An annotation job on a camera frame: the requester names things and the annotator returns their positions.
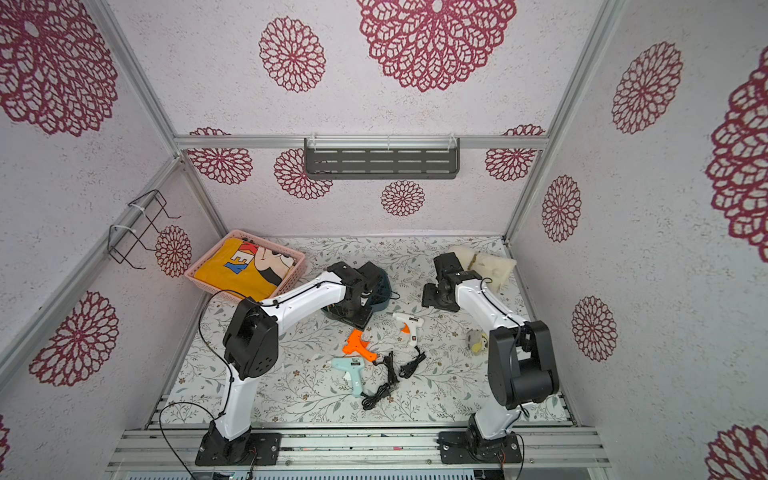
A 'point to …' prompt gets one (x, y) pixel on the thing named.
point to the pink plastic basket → (291, 277)
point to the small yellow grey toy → (476, 341)
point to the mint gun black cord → (371, 400)
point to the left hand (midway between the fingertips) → (354, 324)
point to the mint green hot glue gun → (354, 368)
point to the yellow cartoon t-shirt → (242, 266)
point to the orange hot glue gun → (356, 344)
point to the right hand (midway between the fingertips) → (432, 296)
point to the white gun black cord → (409, 368)
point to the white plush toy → (497, 269)
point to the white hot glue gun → (411, 327)
